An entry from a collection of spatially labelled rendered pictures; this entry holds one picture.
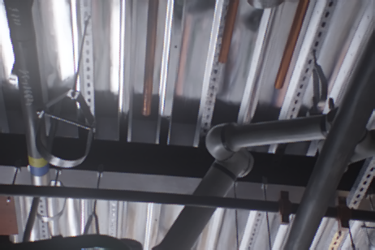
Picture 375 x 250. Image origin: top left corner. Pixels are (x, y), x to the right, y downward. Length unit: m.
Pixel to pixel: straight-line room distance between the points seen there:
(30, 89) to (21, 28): 0.27
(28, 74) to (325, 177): 1.03
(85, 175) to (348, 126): 1.60
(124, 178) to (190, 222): 0.68
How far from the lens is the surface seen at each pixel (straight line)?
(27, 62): 2.17
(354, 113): 1.89
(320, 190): 2.16
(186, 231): 2.57
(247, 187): 3.20
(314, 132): 2.29
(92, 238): 1.94
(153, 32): 1.75
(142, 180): 3.16
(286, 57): 1.82
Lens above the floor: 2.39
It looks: 42 degrees up
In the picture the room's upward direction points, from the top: 1 degrees clockwise
